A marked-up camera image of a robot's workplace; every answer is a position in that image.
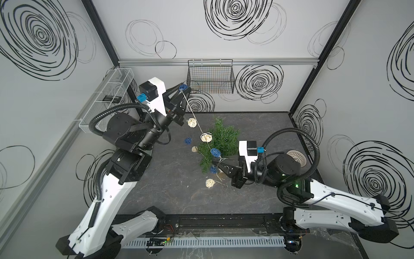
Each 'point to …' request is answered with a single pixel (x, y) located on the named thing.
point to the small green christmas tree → (225, 138)
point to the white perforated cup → (298, 157)
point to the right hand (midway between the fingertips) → (214, 164)
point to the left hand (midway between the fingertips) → (184, 85)
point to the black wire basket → (211, 76)
